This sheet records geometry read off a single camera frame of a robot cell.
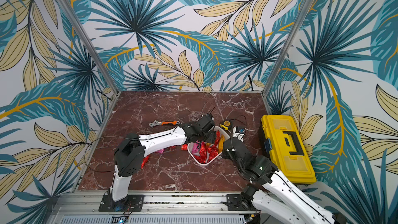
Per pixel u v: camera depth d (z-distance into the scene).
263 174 0.46
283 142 0.77
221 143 0.88
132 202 0.73
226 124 0.99
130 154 0.49
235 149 0.50
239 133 0.61
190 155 0.84
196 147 0.88
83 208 0.75
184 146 0.90
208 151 0.86
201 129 0.67
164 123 1.01
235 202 0.73
